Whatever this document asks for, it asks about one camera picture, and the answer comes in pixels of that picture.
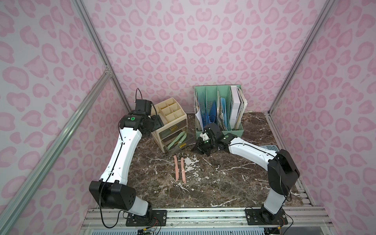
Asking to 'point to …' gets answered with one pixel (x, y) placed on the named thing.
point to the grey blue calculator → (272, 148)
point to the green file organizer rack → (221, 104)
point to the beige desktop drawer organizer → (175, 120)
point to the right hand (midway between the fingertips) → (188, 150)
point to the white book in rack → (235, 104)
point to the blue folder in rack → (223, 104)
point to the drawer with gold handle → (190, 140)
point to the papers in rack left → (199, 120)
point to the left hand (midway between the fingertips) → (155, 122)
